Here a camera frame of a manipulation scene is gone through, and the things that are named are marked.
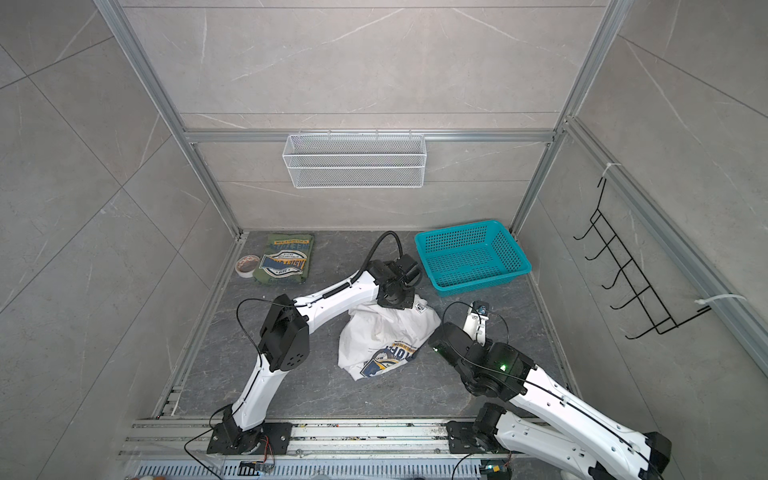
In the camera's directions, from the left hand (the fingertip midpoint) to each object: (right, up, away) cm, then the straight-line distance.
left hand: (408, 298), depth 90 cm
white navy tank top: (-10, -10, -8) cm, 16 cm away
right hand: (+11, -7, -16) cm, 21 cm away
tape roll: (-60, +9, +20) cm, 64 cm away
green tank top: (-43, +12, +17) cm, 48 cm away
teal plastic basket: (+25, +12, +21) cm, 35 cm away
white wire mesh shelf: (-18, +46, +11) cm, 50 cm away
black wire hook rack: (+50, +4, -28) cm, 57 cm away
